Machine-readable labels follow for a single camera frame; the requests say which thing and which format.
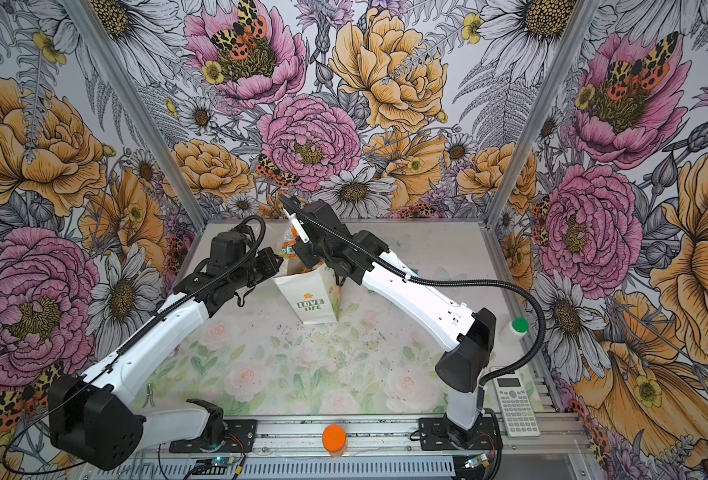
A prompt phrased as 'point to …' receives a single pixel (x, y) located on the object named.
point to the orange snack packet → (287, 249)
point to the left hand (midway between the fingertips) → (283, 267)
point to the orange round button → (334, 437)
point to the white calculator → (517, 411)
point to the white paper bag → (312, 292)
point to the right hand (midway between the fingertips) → (310, 245)
